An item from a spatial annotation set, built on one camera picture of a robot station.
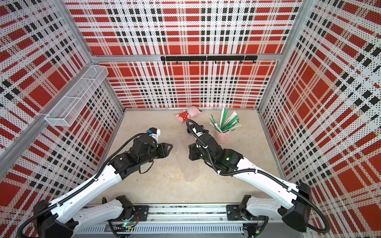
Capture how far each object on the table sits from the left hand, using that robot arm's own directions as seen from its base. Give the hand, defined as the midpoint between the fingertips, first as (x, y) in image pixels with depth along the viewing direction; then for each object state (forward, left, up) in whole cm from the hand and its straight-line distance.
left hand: (172, 146), depth 76 cm
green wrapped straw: (+19, -34, -5) cm, 39 cm away
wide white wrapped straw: (+23, -35, -2) cm, 42 cm away
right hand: (-2, -10, +4) cm, 11 cm away
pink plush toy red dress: (+36, -2, -16) cm, 39 cm away
